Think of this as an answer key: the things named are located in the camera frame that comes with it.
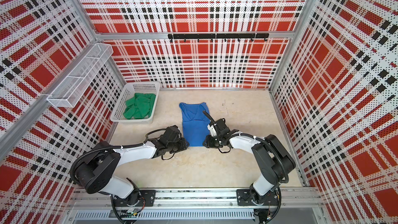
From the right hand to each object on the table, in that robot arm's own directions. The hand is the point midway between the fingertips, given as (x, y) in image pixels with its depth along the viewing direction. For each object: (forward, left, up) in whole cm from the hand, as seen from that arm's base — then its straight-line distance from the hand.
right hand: (205, 145), depth 88 cm
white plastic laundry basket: (+41, +57, +3) cm, 70 cm away
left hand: (0, +10, -2) cm, 11 cm away
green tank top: (+28, +45, +2) cm, 53 cm away
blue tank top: (+17, +6, -3) cm, 18 cm away
